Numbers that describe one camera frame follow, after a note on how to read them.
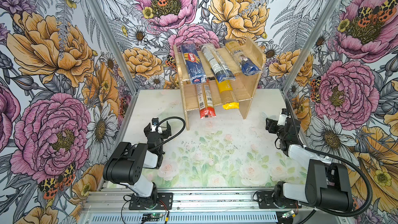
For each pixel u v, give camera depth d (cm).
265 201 73
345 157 74
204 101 83
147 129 83
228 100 83
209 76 70
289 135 69
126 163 47
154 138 70
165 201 74
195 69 64
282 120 80
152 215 71
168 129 85
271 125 82
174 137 70
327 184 43
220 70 68
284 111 79
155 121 78
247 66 67
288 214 72
